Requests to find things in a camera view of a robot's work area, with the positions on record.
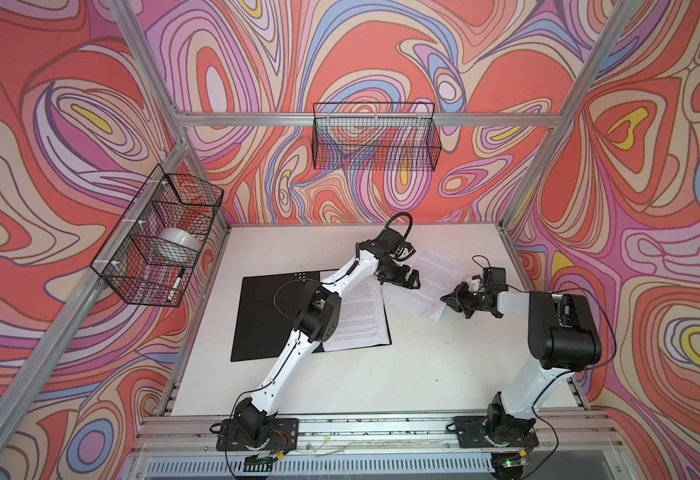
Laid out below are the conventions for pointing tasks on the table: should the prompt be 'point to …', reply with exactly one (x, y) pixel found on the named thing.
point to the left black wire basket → (166, 200)
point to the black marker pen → (171, 293)
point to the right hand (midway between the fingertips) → (443, 301)
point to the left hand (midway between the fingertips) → (412, 280)
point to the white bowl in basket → (177, 243)
